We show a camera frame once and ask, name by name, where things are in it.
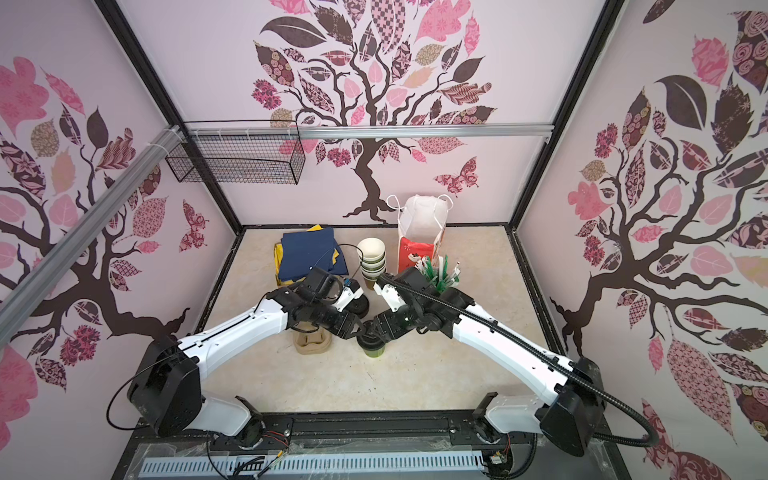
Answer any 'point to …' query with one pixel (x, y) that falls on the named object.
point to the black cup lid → (370, 343)
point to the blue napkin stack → (301, 250)
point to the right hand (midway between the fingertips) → (383, 320)
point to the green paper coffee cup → (375, 353)
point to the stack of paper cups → (372, 256)
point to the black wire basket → (254, 152)
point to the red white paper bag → (422, 223)
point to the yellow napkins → (278, 255)
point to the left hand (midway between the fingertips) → (356, 332)
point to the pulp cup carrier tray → (314, 342)
